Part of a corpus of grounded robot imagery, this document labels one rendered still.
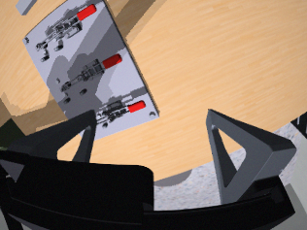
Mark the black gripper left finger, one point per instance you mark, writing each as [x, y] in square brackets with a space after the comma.
[47, 142]

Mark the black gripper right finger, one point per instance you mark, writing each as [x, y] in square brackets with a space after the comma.
[267, 154]

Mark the black toggle clamp with red handle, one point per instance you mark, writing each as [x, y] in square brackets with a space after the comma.
[117, 110]
[109, 62]

